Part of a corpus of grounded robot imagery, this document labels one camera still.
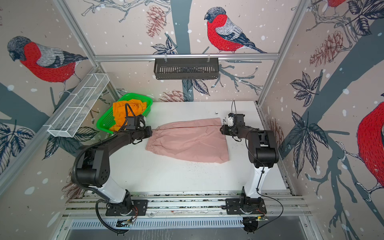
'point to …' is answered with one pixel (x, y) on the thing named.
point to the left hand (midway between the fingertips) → (151, 130)
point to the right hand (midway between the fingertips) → (223, 130)
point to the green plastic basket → (107, 120)
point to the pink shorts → (199, 140)
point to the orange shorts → (123, 109)
